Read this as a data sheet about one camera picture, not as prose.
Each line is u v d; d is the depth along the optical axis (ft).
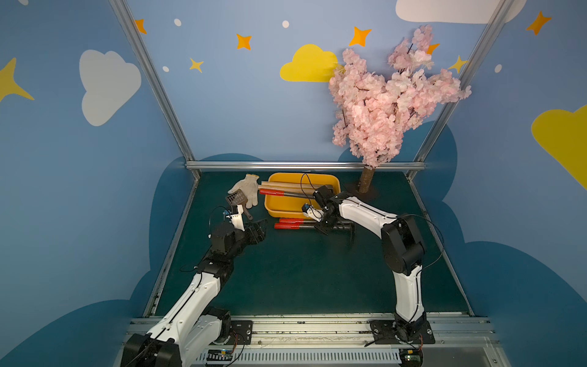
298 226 3.23
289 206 3.37
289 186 3.50
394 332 2.39
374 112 2.29
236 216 2.38
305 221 3.32
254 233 2.35
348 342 2.44
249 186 3.86
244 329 2.46
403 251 1.76
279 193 3.42
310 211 2.84
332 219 2.71
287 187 3.49
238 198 3.55
